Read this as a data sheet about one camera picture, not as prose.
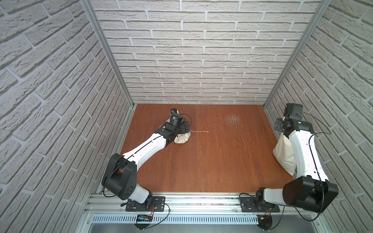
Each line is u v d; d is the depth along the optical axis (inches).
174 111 30.0
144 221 28.0
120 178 16.6
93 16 28.7
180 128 30.7
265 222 27.9
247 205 28.8
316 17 28.6
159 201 29.6
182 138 37.3
